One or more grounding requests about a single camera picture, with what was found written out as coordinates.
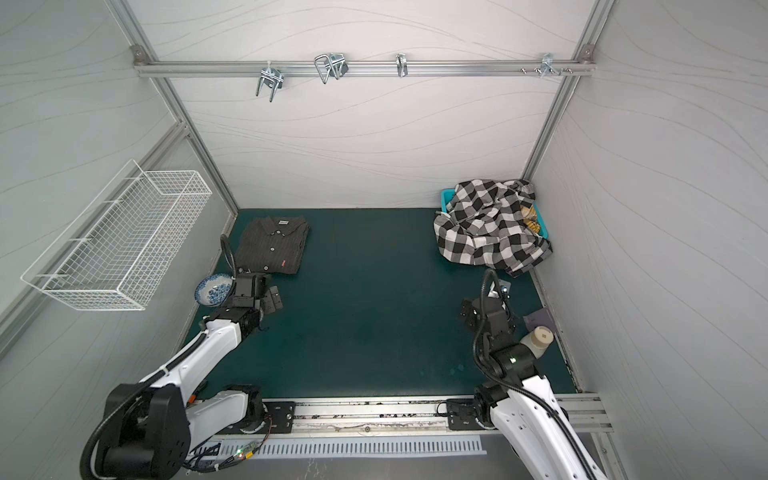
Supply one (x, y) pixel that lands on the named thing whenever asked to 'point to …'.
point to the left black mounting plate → (280, 417)
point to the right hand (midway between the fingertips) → (490, 298)
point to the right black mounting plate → (462, 415)
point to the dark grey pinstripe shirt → (272, 245)
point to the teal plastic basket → (448, 195)
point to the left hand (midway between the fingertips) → (262, 293)
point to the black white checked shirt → (481, 225)
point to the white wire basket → (118, 250)
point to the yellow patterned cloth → (530, 218)
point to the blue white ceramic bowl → (214, 289)
